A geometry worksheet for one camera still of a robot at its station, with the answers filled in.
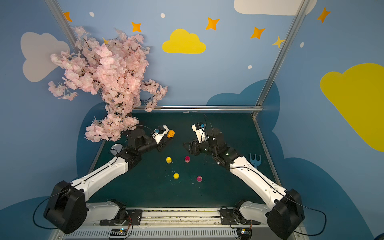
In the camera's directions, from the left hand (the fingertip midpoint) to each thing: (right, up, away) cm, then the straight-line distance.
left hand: (171, 132), depth 79 cm
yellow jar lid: (+2, -27, +9) cm, 28 cm away
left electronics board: (-26, -50, -6) cm, 57 cm away
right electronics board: (+36, -49, -6) cm, 61 cm away
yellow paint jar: (-4, -18, +14) cm, 23 cm away
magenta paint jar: (+8, -18, +14) cm, 24 cm away
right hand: (+11, -4, -4) cm, 12 cm away
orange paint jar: (+1, -1, -4) cm, 4 cm away
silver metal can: (-37, -11, +14) cm, 41 cm away
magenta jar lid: (+15, -28, +9) cm, 33 cm away
